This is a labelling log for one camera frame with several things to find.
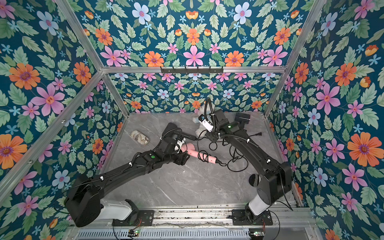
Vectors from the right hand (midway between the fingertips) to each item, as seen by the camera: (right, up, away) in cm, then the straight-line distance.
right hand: (215, 127), depth 83 cm
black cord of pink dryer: (-7, -15, -6) cm, 18 cm away
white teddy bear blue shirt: (-8, -1, +18) cm, 20 cm away
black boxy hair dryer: (+22, +6, +28) cm, 36 cm away
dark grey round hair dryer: (-15, -8, +24) cm, 29 cm away
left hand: (-16, -15, 0) cm, 22 cm away
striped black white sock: (+23, -31, +3) cm, 39 cm away
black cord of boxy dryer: (+14, -19, +9) cm, 26 cm away
